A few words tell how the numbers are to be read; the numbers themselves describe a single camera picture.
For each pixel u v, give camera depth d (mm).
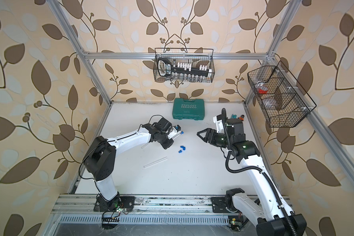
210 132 637
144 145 620
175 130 808
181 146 958
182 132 880
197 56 909
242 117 1105
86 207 751
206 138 642
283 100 741
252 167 450
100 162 474
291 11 720
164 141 788
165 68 845
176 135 829
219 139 627
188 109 1116
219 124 667
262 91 819
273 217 376
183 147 938
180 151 937
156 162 889
